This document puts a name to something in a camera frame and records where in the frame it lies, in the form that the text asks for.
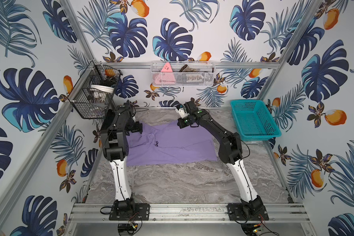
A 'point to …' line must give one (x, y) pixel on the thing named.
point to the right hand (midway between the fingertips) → (178, 123)
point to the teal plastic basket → (254, 120)
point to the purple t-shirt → (163, 142)
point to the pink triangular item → (166, 75)
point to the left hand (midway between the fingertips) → (134, 130)
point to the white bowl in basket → (109, 89)
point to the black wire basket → (91, 96)
